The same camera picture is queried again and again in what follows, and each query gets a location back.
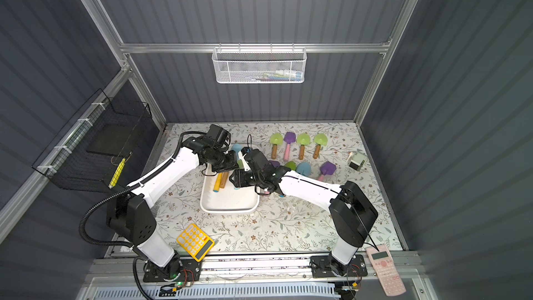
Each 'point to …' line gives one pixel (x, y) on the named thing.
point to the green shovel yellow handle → (291, 164)
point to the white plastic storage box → (227, 199)
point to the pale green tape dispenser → (356, 160)
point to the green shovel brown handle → (302, 139)
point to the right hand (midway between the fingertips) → (235, 177)
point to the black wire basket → (89, 153)
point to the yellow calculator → (195, 242)
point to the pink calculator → (387, 272)
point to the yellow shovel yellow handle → (218, 182)
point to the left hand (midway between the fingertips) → (240, 168)
